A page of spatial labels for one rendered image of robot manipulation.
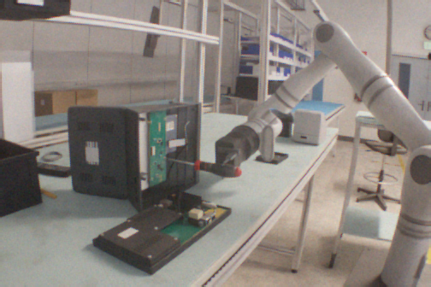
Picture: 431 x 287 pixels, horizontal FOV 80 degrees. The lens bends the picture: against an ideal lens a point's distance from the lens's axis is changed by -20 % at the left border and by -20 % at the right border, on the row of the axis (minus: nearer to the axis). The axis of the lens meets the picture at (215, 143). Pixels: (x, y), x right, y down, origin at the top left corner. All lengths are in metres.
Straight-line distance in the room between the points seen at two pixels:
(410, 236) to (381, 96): 0.31
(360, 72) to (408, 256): 0.43
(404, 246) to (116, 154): 0.66
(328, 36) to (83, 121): 0.63
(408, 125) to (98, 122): 0.68
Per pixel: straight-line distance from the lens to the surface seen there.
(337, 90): 7.09
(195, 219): 0.58
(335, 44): 0.80
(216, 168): 0.61
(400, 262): 0.74
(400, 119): 0.72
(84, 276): 0.48
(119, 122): 0.67
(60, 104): 4.14
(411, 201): 0.68
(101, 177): 0.72
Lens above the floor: 1.28
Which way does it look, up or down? 13 degrees down
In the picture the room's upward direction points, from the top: 2 degrees clockwise
